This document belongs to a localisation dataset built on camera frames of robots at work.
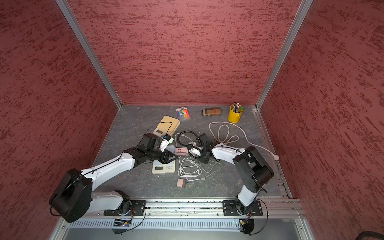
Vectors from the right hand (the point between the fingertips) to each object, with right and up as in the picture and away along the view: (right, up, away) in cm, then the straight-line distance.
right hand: (203, 156), depth 94 cm
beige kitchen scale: (-19, +21, -18) cm, 33 cm away
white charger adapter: (-5, +5, -10) cm, 13 cm away
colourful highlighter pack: (-15, +29, +20) cm, 38 cm away
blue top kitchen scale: (-26, -5, -7) cm, 28 cm away
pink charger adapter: (-13, -12, -13) cm, 22 cm away
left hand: (-17, +1, -11) cm, 21 cm away
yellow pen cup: (+23, +30, +6) cm, 38 cm away
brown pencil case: (+7, +30, +22) cm, 38 cm away
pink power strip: (-14, +4, -2) cm, 14 cm away
